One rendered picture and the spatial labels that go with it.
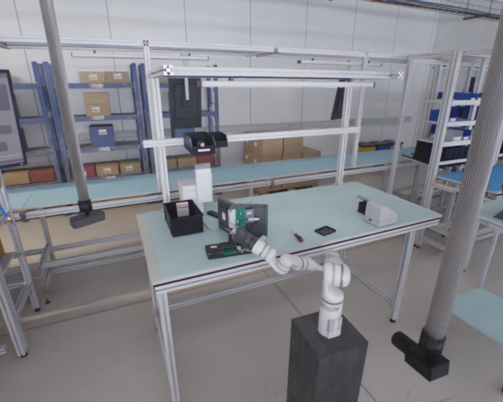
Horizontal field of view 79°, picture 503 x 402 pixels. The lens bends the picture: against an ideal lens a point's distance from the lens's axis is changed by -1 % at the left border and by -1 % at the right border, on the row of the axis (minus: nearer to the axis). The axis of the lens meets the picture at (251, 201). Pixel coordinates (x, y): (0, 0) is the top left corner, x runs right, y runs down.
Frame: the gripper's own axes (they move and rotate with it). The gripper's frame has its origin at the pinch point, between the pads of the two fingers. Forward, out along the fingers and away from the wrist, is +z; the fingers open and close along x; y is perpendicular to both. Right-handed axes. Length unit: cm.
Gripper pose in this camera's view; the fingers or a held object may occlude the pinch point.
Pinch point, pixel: (227, 225)
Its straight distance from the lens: 159.7
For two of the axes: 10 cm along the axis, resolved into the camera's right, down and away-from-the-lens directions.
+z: -8.3, -5.2, 1.9
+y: -2.9, 1.1, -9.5
